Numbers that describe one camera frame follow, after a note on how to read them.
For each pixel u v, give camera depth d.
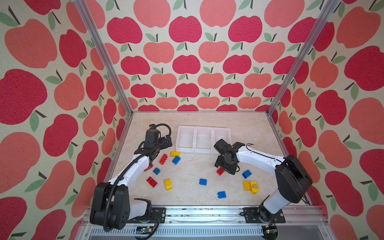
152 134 0.66
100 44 0.83
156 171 0.88
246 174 0.86
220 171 0.88
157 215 0.75
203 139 1.04
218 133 1.02
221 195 0.81
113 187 0.42
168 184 0.84
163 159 0.93
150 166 0.91
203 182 0.86
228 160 0.66
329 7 0.69
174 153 0.96
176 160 0.93
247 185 0.84
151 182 0.84
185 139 1.04
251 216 0.73
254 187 0.81
